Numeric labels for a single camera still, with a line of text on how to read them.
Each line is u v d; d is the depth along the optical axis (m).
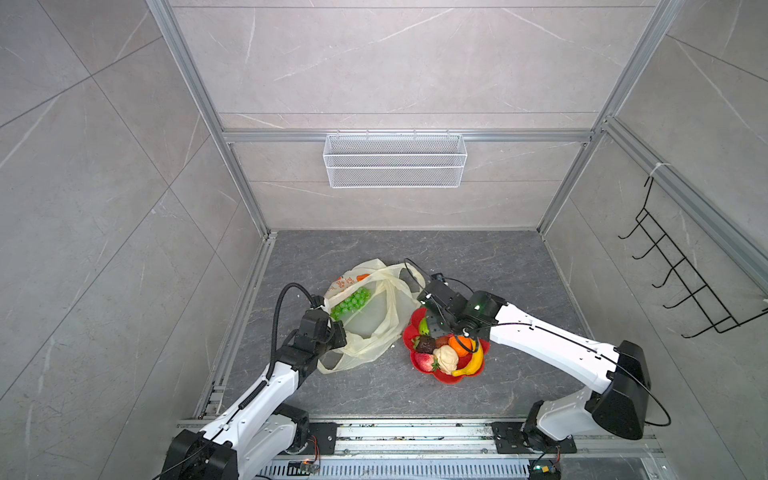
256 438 0.55
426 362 0.80
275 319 0.60
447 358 0.82
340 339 0.76
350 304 0.93
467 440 0.75
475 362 0.80
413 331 0.88
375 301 1.00
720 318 0.58
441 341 0.88
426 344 0.84
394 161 1.01
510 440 0.73
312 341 0.64
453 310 0.57
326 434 0.74
